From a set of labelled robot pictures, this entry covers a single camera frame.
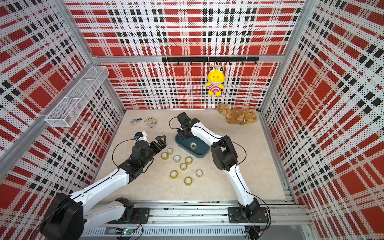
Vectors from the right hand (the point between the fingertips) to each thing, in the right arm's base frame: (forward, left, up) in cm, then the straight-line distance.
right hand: (185, 134), depth 99 cm
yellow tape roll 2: (-9, +10, -6) cm, 15 cm away
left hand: (-11, +11, +10) cm, 18 cm away
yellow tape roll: (-13, +13, -6) cm, 20 cm away
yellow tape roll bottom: (-29, -3, -6) cm, 30 cm away
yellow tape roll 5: (-7, -5, -5) cm, 10 cm away
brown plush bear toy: (+11, -37, +4) cm, 39 cm away
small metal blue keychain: (+17, +41, -5) cm, 44 cm away
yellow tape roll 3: (-16, -3, -6) cm, 17 cm away
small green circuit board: (-53, +25, -4) cm, 59 cm away
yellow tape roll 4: (-21, +1, -6) cm, 21 cm away
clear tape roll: (-15, +5, -6) cm, 17 cm away
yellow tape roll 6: (-25, +6, -6) cm, 27 cm away
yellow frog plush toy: (+22, -20, +28) cm, 41 cm away
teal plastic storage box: (-8, -8, -5) cm, 13 cm away
